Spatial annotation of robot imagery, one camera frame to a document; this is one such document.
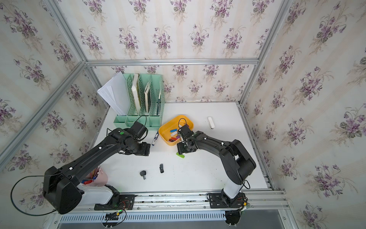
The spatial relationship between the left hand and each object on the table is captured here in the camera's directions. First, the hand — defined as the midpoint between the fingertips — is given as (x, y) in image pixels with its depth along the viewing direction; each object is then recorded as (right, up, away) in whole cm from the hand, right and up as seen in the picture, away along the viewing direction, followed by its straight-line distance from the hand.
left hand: (145, 153), depth 79 cm
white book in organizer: (-11, +38, +14) cm, 42 cm away
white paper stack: (-25, +38, +17) cm, 49 cm away
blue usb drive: (+14, +10, +23) cm, 29 cm away
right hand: (+22, -1, +11) cm, 24 cm away
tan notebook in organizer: (-5, +38, +19) cm, 43 cm away
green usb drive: (+20, -5, +11) cm, 23 cm away
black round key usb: (-2, -12, +1) cm, 12 cm away
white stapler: (+42, +15, +24) cm, 51 cm away
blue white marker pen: (+2, +5, +18) cm, 19 cm away
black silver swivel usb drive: (+8, -11, +6) cm, 15 cm away
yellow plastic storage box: (+10, +9, +22) cm, 26 cm away
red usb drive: (+14, +5, +18) cm, 24 cm away
